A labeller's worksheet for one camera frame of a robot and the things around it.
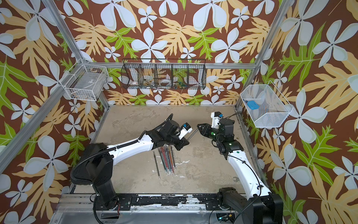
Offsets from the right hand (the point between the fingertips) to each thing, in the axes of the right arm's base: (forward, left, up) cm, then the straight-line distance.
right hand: (198, 125), depth 78 cm
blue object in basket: (+15, -36, +1) cm, 39 cm away
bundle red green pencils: (-10, +18, -24) cm, 31 cm away
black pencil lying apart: (-14, +25, -25) cm, 38 cm away
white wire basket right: (+13, -42, +3) cm, 44 cm away
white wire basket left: (+26, +69, +10) cm, 75 cm away
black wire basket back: (+39, +21, +8) cm, 46 cm away
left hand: (-5, +4, -8) cm, 11 cm away
